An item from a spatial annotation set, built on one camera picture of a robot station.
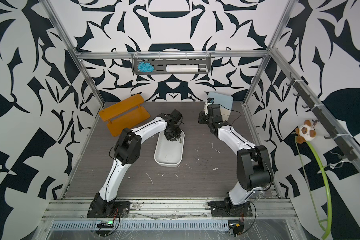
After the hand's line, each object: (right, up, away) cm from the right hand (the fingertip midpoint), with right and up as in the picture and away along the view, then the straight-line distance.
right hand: (199, 110), depth 91 cm
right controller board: (+15, -56, -20) cm, 61 cm away
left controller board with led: (-47, -56, -19) cm, 75 cm away
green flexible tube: (+40, -32, -32) cm, 60 cm away
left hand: (-12, -16, +8) cm, 22 cm away
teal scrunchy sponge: (-32, +26, 0) cm, 42 cm away
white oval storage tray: (-18, -26, +1) cm, 32 cm away
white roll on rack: (-10, +25, -2) cm, 27 cm away
